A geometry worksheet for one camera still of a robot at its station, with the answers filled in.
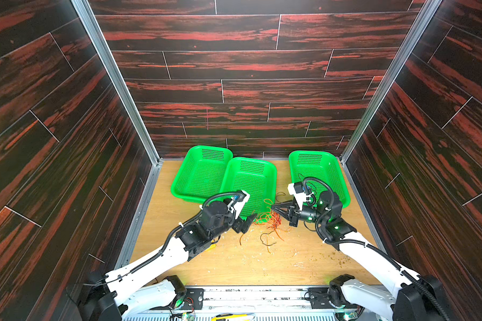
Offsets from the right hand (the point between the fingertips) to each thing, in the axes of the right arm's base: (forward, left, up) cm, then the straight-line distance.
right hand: (274, 203), depth 74 cm
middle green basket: (+32, +6, -22) cm, 39 cm away
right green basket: (+38, -31, -24) cm, 54 cm away
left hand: (-2, +9, 0) cm, 10 cm away
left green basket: (+33, +37, -22) cm, 55 cm away
